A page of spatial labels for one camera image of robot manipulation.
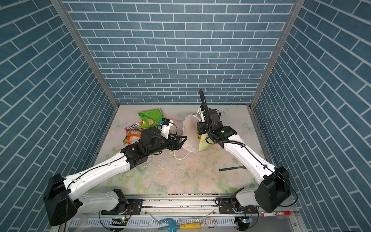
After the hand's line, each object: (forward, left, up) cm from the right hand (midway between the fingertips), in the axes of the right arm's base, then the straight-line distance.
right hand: (200, 120), depth 81 cm
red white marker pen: (-39, -35, -23) cm, 57 cm away
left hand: (-12, +8, +1) cm, 15 cm away
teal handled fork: (-15, -26, -25) cm, 39 cm away
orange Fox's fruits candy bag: (+6, +46, -19) cm, 50 cm away
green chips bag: (+14, +36, -16) cm, 42 cm away
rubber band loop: (-44, -8, -25) cm, 52 cm away
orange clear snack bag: (-4, +43, -15) cm, 46 cm away
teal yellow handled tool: (-48, +10, -22) cm, 53 cm away
